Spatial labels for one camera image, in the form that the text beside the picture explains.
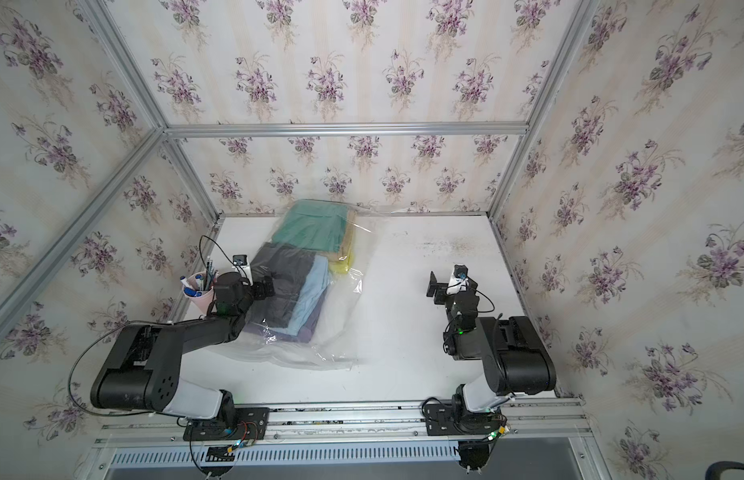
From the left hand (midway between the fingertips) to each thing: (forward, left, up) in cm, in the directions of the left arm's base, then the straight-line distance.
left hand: (257, 276), depth 93 cm
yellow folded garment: (+7, -26, -1) cm, 27 cm away
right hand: (-2, -62, +4) cm, 62 cm away
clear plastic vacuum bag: (-19, -25, -6) cm, 32 cm away
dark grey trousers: (+3, -9, 0) cm, 10 cm away
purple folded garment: (-18, -16, -4) cm, 25 cm away
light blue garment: (-2, -20, 0) cm, 20 cm away
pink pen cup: (-5, +16, +1) cm, 16 cm away
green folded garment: (+21, -16, +2) cm, 26 cm away
